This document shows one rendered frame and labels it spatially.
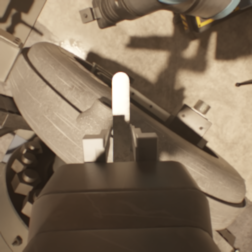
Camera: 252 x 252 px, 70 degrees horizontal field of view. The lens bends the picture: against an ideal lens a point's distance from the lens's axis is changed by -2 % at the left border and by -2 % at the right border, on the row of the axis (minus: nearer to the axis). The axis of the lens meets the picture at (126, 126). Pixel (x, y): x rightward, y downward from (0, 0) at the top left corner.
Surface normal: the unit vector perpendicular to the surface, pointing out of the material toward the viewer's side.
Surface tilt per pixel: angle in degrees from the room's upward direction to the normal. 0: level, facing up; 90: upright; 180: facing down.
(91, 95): 46
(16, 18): 0
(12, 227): 35
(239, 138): 0
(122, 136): 5
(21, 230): 29
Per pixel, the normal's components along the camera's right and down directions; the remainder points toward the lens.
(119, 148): 0.02, 0.26
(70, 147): -0.25, 0.06
